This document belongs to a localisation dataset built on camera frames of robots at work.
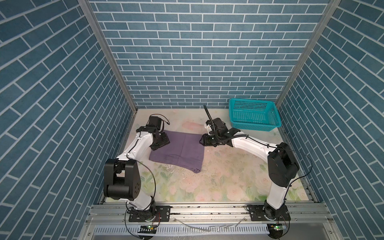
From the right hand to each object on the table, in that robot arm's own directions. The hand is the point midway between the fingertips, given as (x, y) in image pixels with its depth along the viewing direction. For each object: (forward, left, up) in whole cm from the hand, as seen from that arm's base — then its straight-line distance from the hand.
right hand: (200, 140), depth 88 cm
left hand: (-2, +21, -2) cm, 21 cm away
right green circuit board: (-39, -40, -16) cm, 58 cm away
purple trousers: (-2, +9, -10) cm, 14 cm away
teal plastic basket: (+36, -37, -13) cm, 53 cm away
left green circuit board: (-44, +21, -15) cm, 51 cm away
